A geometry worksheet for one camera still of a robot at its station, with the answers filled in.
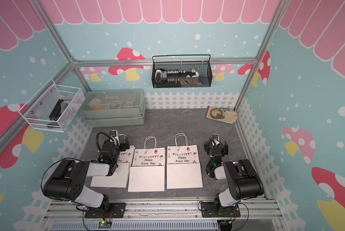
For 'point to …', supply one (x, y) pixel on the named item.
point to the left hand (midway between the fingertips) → (120, 138)
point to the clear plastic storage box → (105, 108)
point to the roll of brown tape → (216, 113)
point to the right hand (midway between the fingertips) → (217, 140)
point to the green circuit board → (104, 224)
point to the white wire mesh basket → (53, 108)
